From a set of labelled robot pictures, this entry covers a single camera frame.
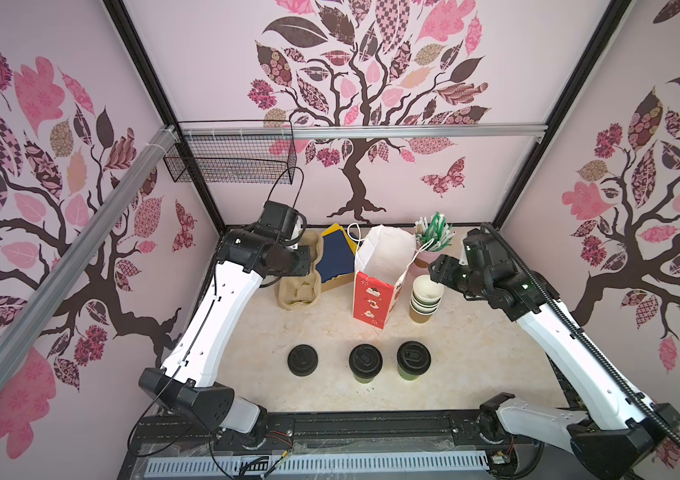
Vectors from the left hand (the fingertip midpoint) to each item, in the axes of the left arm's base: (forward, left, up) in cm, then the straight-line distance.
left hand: (300, 268), depth 72 cm
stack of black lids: (-14, +1, -26) cm, 29 cm away
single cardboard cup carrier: (+7, -3, +2) cm, 8 cm away
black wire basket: (+43, +25, +5) cm, 50 cm away
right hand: (+1, -35, -1) cm, 35 cm away
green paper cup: (-19, -16, -25) cm, 36 cm away
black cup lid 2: (-16, -29, -18) cm, 37 cm away
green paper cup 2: (-18, -28, -25) cm, 42 cm away
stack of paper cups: (0, -34, -14) cm, 37 cm away
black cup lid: (-17, -16, -17) cm, 29 cm away
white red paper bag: (+19, -24, -18) cm, 36 cm away
